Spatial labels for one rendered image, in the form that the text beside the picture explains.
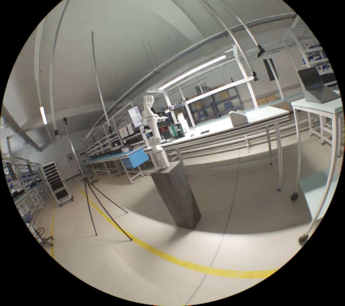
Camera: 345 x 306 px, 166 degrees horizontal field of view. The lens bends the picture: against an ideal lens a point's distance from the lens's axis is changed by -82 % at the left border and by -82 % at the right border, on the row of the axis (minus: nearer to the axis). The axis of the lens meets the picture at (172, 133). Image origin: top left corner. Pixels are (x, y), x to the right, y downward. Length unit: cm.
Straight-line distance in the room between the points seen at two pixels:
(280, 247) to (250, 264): 29
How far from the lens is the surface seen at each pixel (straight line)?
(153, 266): 149
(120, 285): 160
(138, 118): 289
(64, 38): 324
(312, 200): 130
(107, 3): 284
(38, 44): 230
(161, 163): 114
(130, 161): 295
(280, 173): 165
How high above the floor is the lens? 123
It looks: 5 degrees down
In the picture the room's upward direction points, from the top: 20 degrees counter-clockwise
